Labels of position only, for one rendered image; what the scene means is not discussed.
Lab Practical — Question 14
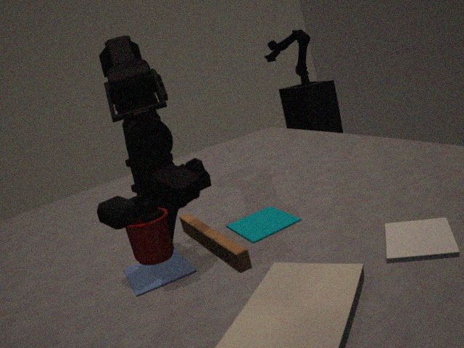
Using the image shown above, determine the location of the brown rectangular bar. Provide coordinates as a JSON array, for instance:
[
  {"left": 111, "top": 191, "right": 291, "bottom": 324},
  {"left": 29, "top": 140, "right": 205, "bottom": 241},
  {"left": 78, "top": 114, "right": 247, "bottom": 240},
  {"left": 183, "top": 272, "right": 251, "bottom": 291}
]
[{"left": 179, "top": 213, "right": 252, "bottom": 273}]

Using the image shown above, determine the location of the beige flat rectangular slab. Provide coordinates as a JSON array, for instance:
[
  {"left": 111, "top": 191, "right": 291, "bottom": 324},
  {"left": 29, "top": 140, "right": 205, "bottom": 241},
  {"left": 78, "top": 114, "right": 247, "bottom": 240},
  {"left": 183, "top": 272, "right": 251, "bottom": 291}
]
[{"left": 215, "top": 262, "right": 365, "bottom": 348}]

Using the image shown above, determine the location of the dark red cup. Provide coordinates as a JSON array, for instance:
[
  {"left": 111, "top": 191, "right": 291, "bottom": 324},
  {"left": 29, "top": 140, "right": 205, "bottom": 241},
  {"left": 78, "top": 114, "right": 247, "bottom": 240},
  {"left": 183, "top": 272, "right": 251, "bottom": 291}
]
[{"left": 125, "top": 207, "right": 174, "bottom": 265}]

